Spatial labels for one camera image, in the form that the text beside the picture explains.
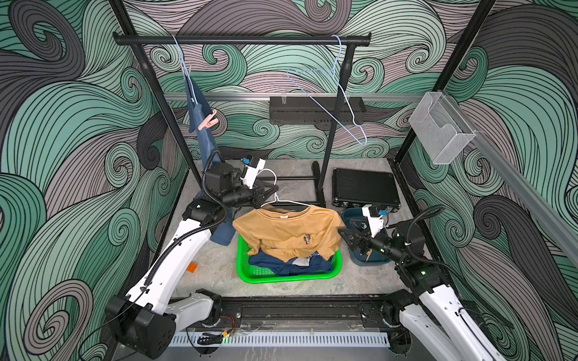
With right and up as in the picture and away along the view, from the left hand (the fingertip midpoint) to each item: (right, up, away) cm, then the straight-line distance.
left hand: (275, 185), depth 68 cm
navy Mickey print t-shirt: (-5, -30, +14) cm, 33 cm away
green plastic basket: (-10, -34, +14) cm, 38 cm away
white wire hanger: (0, -3, +1) cm, 3 cm away
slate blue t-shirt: (-23, -20, +25) cm, 40 cm away
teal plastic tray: (+35, -29, +17) cm, 48 cm away
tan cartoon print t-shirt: (+4, -17, +9) cm, 20 cm away
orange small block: (-31, -31, +13) cm, 46 cm away
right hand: (+22, -14, +3) cm, 26 cm away
